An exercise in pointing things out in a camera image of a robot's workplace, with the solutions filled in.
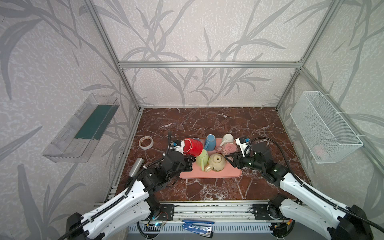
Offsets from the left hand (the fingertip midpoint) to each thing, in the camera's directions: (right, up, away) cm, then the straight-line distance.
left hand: (196, 154), depth 74 cm
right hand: (+16, 0, +4) cm, 16 cm away
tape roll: (-34, -1, +23) cm, 41 cm away
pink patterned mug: (+17, 0, +11) cm, 20 cm away
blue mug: (+8, +3, +17) cm, 19 cm away
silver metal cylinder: (-35, -8, +14) cm, 39 cm away
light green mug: (+3, -6, +9) cm, 11 cm away
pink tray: (+19, -14, +14) cm, 27 cm away
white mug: (+18, +6, +18) cm, 26 cm away
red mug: (-2, +4, -3) cm, 5 cm away
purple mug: (0, +5, +18) cm, 18 cm away
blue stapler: (+3, -33, -6) cm, 34 cm away
